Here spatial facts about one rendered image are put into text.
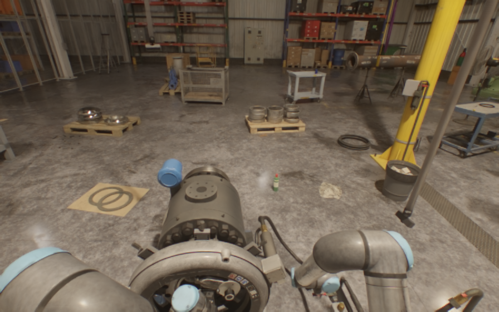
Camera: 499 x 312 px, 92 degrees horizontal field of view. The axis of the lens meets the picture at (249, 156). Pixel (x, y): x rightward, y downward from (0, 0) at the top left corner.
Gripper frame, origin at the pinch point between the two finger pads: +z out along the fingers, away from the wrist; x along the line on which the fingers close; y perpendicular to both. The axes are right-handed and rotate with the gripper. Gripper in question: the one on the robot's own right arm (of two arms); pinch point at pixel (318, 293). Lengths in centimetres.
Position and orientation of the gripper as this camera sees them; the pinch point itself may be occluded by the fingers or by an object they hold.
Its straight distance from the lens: 174.7
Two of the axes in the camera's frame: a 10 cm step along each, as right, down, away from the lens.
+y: -9.9, 0.4, -1.2
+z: -0.2, 8.9, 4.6
